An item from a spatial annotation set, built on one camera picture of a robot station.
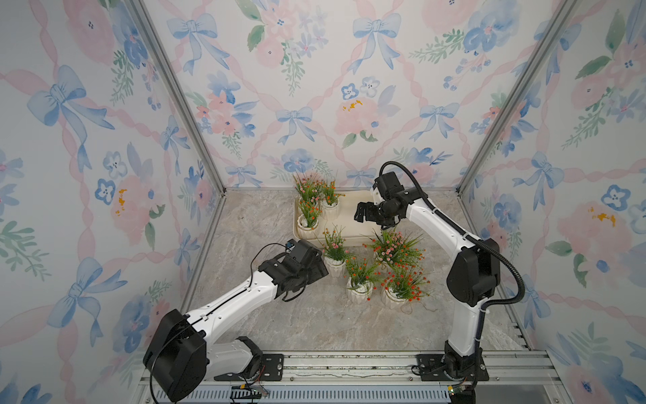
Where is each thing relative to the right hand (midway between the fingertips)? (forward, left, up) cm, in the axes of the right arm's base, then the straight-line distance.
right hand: (362, 210), depth 92 cm
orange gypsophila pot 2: (0, +20, -7) cm, 22 cm away
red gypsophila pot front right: (-28, -11, -2) cm, 30 cm away
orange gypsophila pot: (+11, +12, -8) cm, 17 cm away
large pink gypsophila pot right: (-15, -9, -1) cm, 18 cm away
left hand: (-23, +21, +1) cm, 31 cm away
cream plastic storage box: (-10, +3, 0) cm, 10 cm away
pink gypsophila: (+10, +20, +1) cm, 23 cm away
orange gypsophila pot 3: (-25, +2, -10) cm, 27 cm away
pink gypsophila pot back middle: (-15, +10, -4) cm, 18 cm away
